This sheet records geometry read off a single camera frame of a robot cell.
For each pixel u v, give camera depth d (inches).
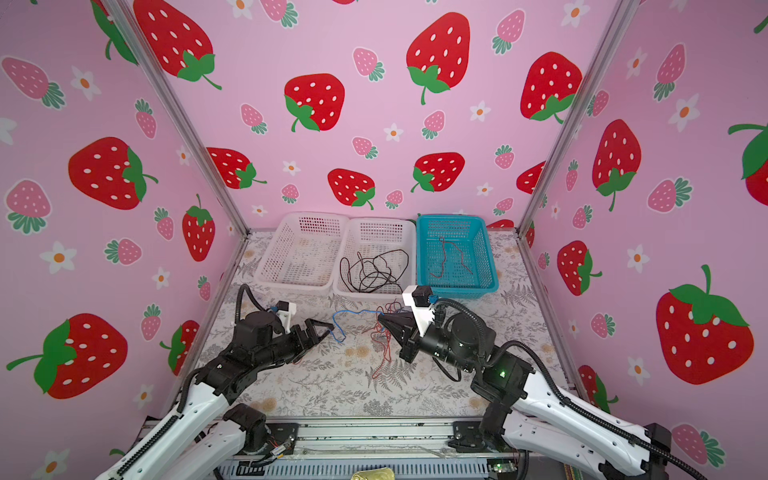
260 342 23.7
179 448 18.5
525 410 18.6
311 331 26.7
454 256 45.0
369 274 42.0
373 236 46.8
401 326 21.6
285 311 28.6
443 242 44.4
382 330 23.3
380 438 29.8
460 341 18.0
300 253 44.9
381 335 36.5
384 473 26.0
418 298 20.1
